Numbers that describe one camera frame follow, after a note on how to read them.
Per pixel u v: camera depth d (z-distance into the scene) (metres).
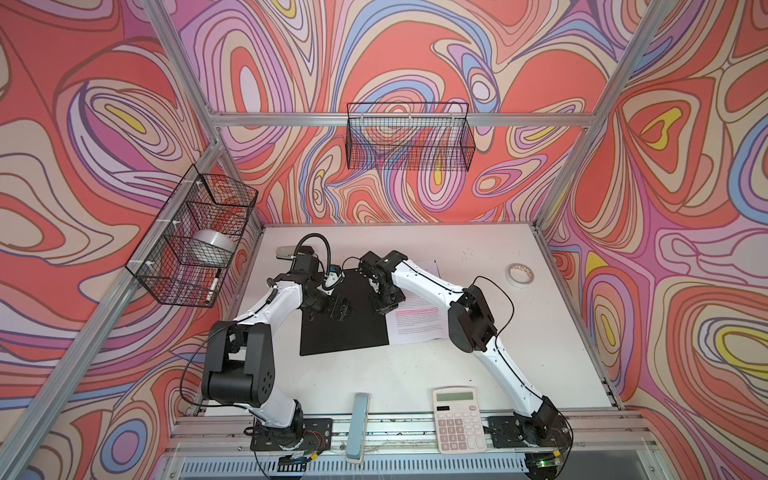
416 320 0.93
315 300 0.75
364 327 0.93
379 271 0.73
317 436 0.72
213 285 0.73
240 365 0.45
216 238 0.74
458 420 0.74
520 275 1.04
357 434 0.69
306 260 0.74
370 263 0.80
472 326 0.60
